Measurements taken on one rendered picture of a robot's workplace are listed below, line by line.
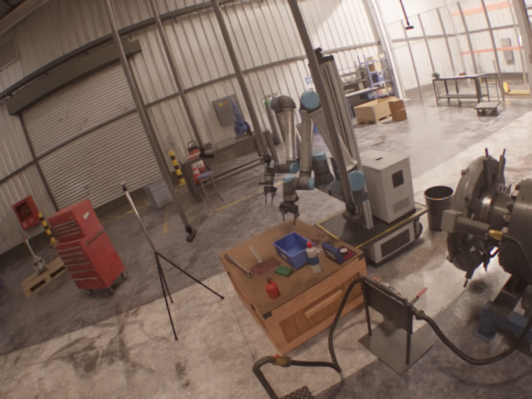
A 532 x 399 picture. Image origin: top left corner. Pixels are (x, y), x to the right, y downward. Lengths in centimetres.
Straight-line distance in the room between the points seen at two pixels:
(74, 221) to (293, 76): 836
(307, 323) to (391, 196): 123
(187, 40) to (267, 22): 277
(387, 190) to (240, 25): 846
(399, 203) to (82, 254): 354
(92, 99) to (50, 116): 154
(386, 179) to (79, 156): 880
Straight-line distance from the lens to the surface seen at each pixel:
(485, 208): 180
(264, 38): 1012
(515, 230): 167
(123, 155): 933
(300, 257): 197
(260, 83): 975
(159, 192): 692
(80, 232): 378
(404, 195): 256
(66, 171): 990
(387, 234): 245
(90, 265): 386
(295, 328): 198
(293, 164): 232
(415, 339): 202
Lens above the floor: 162
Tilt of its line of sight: 20 degrees down
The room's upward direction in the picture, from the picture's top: 19 degrees counter-clockwise
